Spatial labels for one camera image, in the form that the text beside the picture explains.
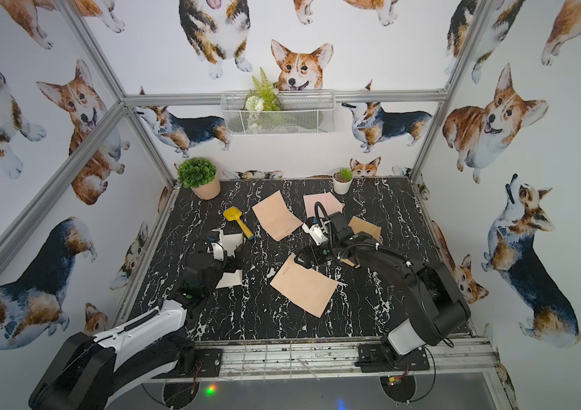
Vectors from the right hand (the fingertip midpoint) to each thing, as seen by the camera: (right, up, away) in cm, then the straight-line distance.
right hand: (303, 253), depth 85 cm
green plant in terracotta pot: (-42, +28, +18) cm, 54 cm away
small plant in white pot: (+17, +27, +25) cm, 40 cm away
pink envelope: (+11, +18, +29) cm, 36 cm away
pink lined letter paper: (-12, +11, +19) cm, 25 cm away
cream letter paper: (+1, -12, +2) cm, 13 cm away
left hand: (-23, +5, 0) cm, 24 cm away
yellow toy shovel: (-30, +12, +21) cm, 38 cm away
